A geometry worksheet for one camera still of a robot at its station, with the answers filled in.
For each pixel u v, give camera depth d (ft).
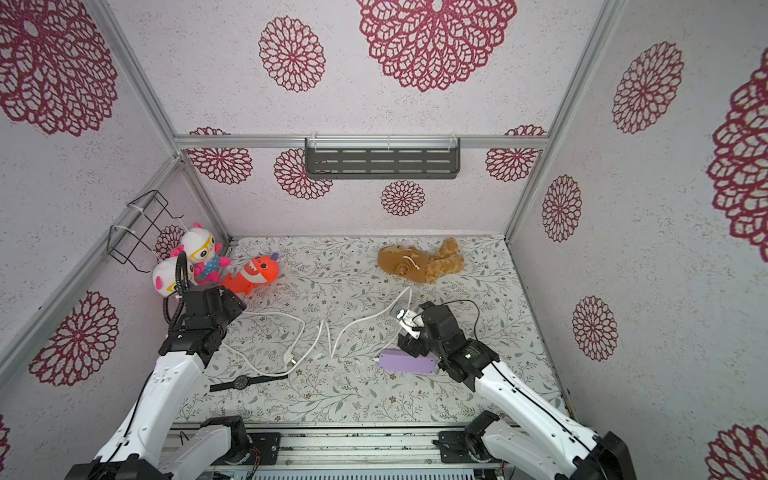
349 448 2.45
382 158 3.22
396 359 2.86
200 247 3.09
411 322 2.17
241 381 2.75
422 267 3.28
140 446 1.32
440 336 1.92
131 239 2.50
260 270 3.28
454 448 2.43
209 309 1.99
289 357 2.86
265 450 2.40
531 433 1.51
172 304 2.13
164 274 2.75
